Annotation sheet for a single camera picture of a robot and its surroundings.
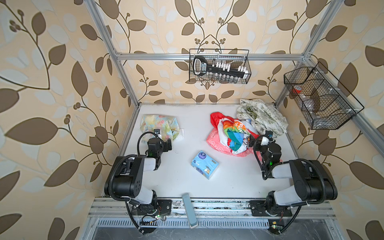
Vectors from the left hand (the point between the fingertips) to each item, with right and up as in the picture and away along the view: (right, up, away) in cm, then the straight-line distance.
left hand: (162, 138), depth 94 cm
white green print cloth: (+68, +14, +5) cm, 69 cm away
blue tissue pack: (+27, -14, -12) cm, 32 cm away
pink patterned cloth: (+33, -1, 0) cm, 33 cm away
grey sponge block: (+20, -34, -25) cm, 47 cm away
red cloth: (+36, +14, +13) cm, 41 cm away
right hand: (+60, +1, -4) cm, 61 cm away
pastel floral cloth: (+3, +8, +2) cm, 9 cm away
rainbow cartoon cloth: (+45, +3, -5) cm, 46 cm away
